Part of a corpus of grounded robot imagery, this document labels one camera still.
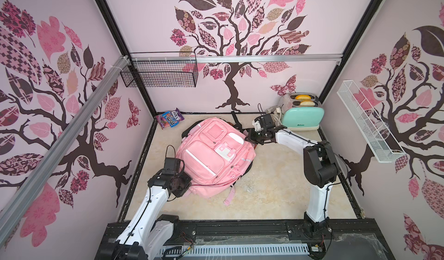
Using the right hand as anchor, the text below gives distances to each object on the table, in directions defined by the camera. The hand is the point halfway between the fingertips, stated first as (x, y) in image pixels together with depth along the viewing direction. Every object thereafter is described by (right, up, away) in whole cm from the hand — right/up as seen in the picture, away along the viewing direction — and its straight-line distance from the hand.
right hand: (244, 140), depth 96 cm
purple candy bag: (-49, +14, +18) cm, 54 cm away
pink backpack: (-16, -6, -6) cm, 19 cm away
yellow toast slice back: (+37, +26, +8) cm, 46 cm away
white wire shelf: (+57, -2, -23) cm, 61 cm away
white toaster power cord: (+23, +18, +19) cm, 35 cm away
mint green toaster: (+34, +17, +4) cm, 39 cm away
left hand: (-27, -21, -14) cm, 37 cm away
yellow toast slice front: (+38, +21, +5) cm, 44 cm away
